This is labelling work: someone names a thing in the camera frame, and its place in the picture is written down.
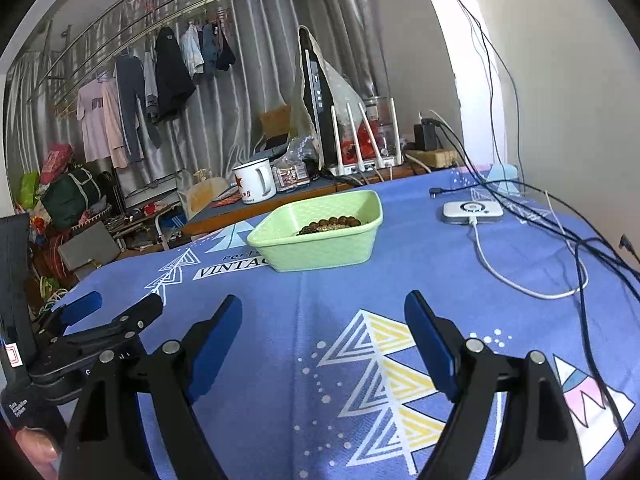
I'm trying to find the blue jeans hanging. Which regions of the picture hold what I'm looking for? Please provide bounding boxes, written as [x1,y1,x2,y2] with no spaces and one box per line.
[115,54,162,162]

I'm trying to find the light blue shirt hanging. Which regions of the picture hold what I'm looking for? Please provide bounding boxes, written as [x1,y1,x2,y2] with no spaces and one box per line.
[180,24,205,78]

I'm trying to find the white wifi router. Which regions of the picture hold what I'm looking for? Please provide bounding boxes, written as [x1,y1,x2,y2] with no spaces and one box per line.
[329,98,405,178]

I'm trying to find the brown wooden bead bracelet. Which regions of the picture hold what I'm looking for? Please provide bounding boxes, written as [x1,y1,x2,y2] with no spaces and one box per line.
[295,214,362,238]

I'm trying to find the pink t-shirt hanging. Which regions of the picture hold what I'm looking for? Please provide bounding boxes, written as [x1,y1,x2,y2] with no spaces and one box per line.
[76,79,115,162]

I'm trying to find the blue topped wooden desk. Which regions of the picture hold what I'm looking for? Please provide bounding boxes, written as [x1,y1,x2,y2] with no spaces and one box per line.
[180,161,432,239]

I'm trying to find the white power bank device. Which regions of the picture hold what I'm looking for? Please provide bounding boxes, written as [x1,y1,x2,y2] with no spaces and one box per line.
[442,200,504,224]

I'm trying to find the white charging cable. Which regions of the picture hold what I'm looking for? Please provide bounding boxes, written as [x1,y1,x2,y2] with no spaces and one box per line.
[466,188,590,302]

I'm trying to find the red envelope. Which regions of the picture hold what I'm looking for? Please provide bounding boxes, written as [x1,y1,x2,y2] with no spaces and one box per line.
[212,194,241,208]

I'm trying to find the beige printed tote bag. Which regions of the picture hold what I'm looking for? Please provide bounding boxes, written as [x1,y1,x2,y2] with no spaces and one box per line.
[178,168,230,220]

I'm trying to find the pink bag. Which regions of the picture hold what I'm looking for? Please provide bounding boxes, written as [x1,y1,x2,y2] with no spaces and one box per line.
[40,143,74,185]

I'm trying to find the silver grey curtain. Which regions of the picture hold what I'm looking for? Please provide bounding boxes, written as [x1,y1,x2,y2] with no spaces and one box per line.
[4,0,386,194]

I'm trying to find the black power adapter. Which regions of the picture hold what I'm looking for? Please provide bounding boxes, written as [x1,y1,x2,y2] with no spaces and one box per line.
[413,118,442,152]

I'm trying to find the dark green duffel bag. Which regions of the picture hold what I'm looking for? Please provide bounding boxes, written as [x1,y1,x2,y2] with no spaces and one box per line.
[41,166,103,231]

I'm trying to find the white enamel mug red star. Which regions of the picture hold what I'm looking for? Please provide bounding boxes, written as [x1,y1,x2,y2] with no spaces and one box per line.
[232,158,277,205]

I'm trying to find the cardboard box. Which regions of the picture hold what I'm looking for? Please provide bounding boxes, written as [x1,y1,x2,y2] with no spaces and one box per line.
[259,105,291,140]

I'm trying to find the black cable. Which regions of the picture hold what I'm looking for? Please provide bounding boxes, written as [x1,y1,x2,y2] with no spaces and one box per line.
[422,0,640,446]

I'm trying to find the blue patterned table cloth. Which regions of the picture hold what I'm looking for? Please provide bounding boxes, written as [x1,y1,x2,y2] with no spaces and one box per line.
[70,172,639,479]

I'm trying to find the monitor under dotted cover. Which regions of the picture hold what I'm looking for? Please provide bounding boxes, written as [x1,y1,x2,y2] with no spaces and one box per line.
[288,25,364,169]

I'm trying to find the light green plastic basket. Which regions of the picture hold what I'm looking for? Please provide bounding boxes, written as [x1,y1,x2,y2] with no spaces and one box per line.
[247,188,384,272]

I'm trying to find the black shirt hanging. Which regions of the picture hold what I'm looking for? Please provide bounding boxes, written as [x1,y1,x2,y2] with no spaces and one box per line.
[155,26,195,120]

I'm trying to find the person's left hand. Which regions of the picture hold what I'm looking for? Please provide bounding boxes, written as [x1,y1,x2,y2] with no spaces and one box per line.
[15,427,60,480]

